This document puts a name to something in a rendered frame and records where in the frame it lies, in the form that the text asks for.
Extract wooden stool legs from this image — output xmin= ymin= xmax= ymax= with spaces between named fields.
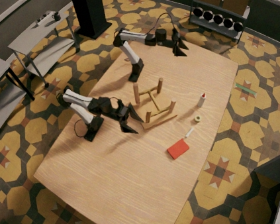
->
xmin=133 ymin=78 xmax=177 ymax=123

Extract flat red rectangular block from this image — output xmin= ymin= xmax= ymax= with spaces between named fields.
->
xmin=167 ymin=139 xmax=190 ymax=160

